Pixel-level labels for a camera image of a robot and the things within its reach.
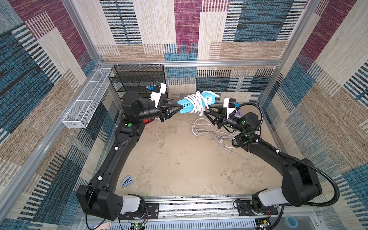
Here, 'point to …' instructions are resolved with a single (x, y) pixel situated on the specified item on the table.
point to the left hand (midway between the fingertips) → (181, 105)
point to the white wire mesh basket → (78, 116)
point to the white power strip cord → (203, 126)
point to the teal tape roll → (291, 221)
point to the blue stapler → (127, 181)
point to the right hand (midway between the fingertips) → (207, 110)
